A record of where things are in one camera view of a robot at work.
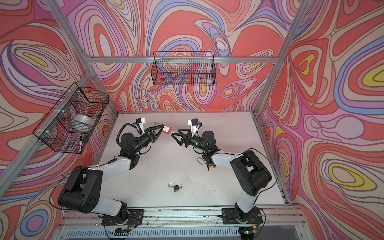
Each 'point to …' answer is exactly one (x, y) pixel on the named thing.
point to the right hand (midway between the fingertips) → (175, 135)
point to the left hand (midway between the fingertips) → (165, 127)
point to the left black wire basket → (67, 126)
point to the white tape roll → (81, 120)
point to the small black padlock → (175, 187)
